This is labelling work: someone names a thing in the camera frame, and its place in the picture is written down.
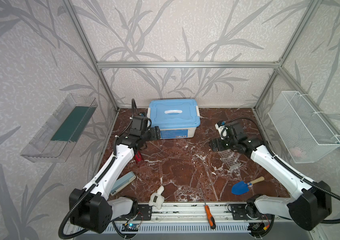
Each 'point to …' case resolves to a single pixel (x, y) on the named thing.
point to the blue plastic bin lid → (175, 113)
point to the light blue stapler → (122, 182)
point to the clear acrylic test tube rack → (230, 158)
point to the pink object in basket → (296, 151)
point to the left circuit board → (130, 227)
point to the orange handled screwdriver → (210, 218)
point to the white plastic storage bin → (175, 133)
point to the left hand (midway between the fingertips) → (155, 126)
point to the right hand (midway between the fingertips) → (215, 136)
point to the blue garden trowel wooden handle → (241, 187)
